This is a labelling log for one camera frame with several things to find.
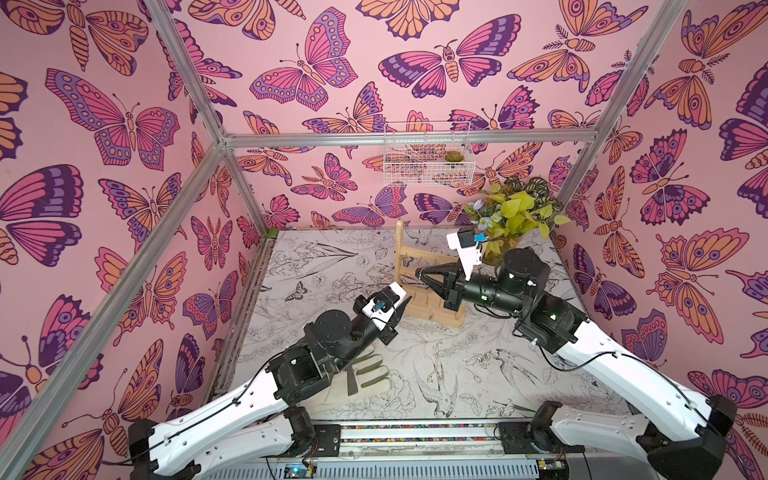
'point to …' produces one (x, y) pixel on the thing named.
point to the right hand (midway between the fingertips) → (421, 269)
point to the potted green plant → (505, 214)
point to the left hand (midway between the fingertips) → (404, 289)
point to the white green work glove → (367, 371)
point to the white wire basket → (431, 164)
